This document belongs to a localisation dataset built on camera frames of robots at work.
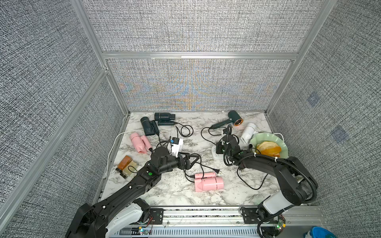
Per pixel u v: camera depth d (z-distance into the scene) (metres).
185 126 1.10
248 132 1.00
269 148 0.90
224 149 0.72
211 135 1.06
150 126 1.06
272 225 0.72
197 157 0.69
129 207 0.60
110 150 1.01
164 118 1.10
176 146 0.68
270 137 0.99
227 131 0.78
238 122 1.09
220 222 0.73
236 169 0.90
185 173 0.87
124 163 0.87
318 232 0.62
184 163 0.65
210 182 0.80
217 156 0.92
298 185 0.45
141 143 0.97
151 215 0.73
